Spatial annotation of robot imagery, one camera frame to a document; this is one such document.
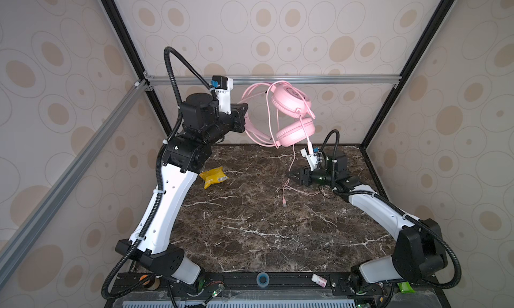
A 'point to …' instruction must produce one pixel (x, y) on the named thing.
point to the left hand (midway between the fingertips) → (251, 101)
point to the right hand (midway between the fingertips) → (290, 173)
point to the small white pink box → (319, 280)
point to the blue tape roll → (258, 277)
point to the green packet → (405, 287)
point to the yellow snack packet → (213, 175)
